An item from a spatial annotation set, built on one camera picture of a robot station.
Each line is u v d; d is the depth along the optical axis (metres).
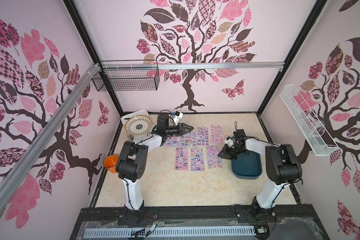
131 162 0.52
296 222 0.72
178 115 0.85
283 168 0.49
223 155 0.87
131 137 1.05
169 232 0.70
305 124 0.80
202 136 1.06
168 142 1.03
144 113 1.22
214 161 0.92
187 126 0.86
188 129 0.87
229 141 0.92
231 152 0.85
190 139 1.03
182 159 0.95
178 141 1.03
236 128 0.83
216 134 1.07
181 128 0.81
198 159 0.95
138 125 1.13
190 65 0.94
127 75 0.95
